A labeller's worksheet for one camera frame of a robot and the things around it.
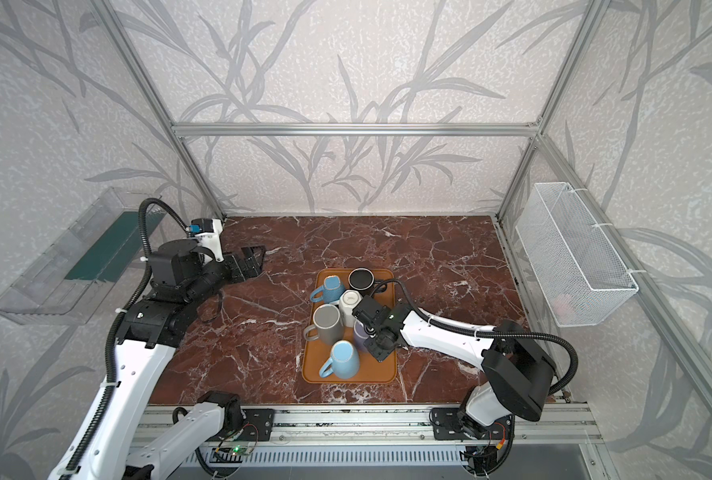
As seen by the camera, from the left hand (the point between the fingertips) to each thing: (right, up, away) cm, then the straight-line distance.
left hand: (254, 241), depth 68 cm
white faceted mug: (+20, -17, +16) cm, 31 cm away
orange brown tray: (+11, -33, +18) cm, 38 cm away
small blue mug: (+14, -15, +21) cm, 29 cm away
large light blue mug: (+20, -31, +7) cm, 37 cm away
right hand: (+29, -27, +16) cm, 43 cm away
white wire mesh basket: (+70, -7, -7) cm, 71 cm away
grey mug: (+15, -22, +11) cm, 29 cm away
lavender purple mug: (+24, -25, +11) cm, 37 cm away
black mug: (+24, -12, +23) cm, 35 cm away
